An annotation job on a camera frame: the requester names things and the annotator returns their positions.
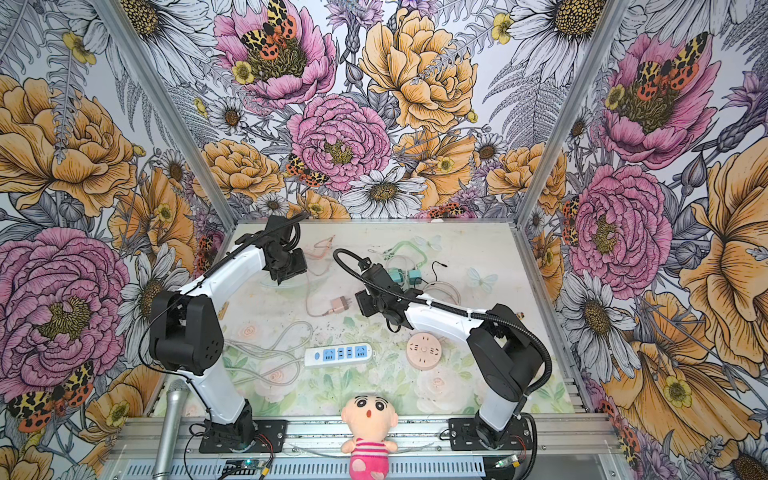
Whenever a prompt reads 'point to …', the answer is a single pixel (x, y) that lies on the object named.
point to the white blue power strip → (337, 355)
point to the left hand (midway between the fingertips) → (300, 277)
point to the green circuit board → (243, 466)
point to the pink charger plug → (339, 305)
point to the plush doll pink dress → (369, 418)
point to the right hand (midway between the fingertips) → (369, 301)
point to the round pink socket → (423, 351)
